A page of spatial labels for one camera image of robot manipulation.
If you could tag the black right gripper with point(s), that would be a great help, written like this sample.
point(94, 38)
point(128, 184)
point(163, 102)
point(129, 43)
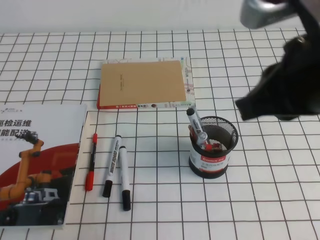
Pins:
point(287, 89)

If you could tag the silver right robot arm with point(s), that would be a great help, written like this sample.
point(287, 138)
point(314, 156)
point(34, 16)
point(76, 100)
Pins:
point(256, 14)

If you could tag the black mesh pen holder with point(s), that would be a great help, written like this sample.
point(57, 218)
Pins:
point(213, 164)

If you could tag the red pen in holder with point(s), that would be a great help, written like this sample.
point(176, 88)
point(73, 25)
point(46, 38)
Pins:
point(211, 147)

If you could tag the grey marker in holder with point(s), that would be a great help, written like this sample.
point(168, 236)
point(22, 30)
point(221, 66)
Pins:
point(201, 135)

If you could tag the red marker pen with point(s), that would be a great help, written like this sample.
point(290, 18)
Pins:
point(89, 181)

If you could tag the brown kraft notebook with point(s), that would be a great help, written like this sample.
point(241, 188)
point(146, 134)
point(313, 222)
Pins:
point(135, 83)

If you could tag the white board marker black cap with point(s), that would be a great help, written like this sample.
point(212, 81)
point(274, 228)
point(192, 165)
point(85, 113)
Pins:
point(112, 166)

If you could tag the white robot brochure booklet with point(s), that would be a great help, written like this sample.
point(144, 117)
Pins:
point(39, 147)

